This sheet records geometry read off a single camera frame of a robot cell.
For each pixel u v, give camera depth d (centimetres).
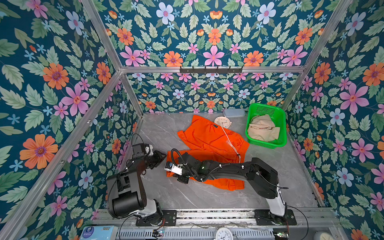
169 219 73
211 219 75
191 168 64
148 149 81
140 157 72
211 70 92
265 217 72
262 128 92
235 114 115
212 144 102
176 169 71
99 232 66
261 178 45
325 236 65
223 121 111
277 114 114
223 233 67
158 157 80
